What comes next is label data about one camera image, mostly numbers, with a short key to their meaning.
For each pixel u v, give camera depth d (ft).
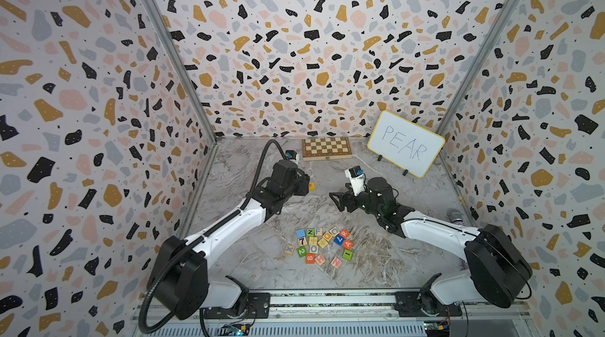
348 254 2.74
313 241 2.83
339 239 2.86
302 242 2.83
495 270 1.42
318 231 2.93
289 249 2.79
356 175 2.41
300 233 2.91
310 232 2.88
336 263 2.68
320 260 2.73
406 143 3.40
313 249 2.80
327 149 3.74
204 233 1.48
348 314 2.40
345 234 2.92
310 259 2.74
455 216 3.00
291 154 2.40
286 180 2.08
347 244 2.82
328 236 2.88
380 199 2.15
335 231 2.94
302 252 2.75
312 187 3.32
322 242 2.82
